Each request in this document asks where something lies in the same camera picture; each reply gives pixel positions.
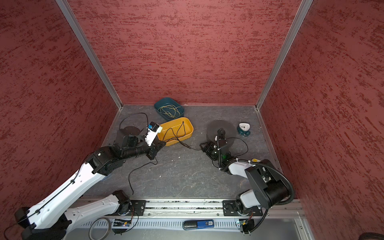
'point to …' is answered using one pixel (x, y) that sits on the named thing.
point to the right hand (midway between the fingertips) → (200, 149)
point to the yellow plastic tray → (175, 130)
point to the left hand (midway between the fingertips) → (163, 146)
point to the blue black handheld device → (193, 224)
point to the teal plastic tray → (168, 101)
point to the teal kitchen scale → (243, 129)
